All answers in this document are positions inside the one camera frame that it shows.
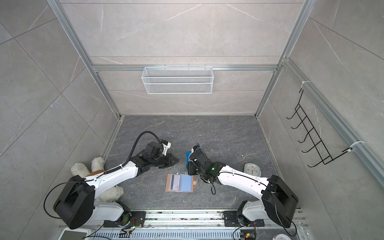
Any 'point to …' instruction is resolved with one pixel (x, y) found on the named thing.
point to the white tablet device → (80, 234)
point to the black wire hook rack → (320, 148)
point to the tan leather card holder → (180, 183)
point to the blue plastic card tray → (187, 159)
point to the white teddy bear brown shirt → (112, 195)
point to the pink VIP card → (174, 182)
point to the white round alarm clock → (252, 169)
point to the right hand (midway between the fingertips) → (189, 166)
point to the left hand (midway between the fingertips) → (181, 159)
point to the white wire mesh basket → (178, 80)
